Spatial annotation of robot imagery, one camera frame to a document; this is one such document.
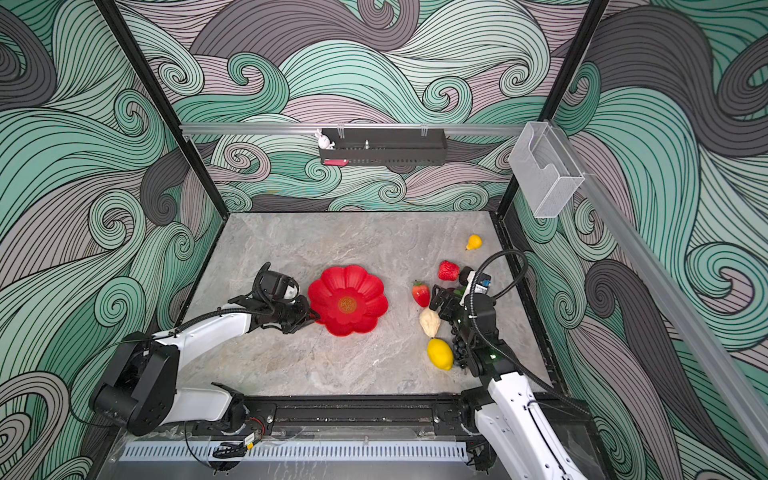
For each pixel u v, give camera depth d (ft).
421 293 3.04
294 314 2.52
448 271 3.18
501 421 1.93
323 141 2.80
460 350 2.62
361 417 2.46
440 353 2.63
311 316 2.76
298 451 2.29
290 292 2.46
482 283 2.20
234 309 2.00
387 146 3.12
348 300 3.12
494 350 1.78
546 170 2.55
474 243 3.51
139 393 1.35
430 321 2.80
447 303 2.25
